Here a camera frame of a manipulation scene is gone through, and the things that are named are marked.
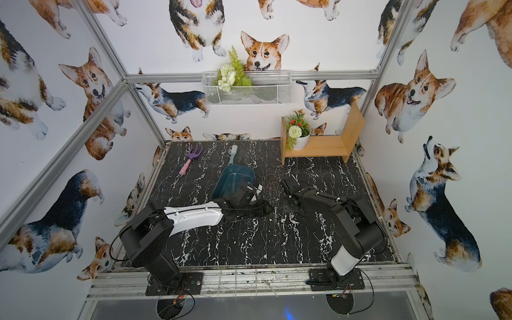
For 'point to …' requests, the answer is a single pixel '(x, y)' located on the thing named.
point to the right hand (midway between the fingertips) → (294, 203)
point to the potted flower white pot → (298, 130)
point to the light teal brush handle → (232, 150)
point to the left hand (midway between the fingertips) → (272, 205)
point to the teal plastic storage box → (230, 176)
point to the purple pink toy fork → (190, 155)
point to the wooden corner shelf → (327, 145)
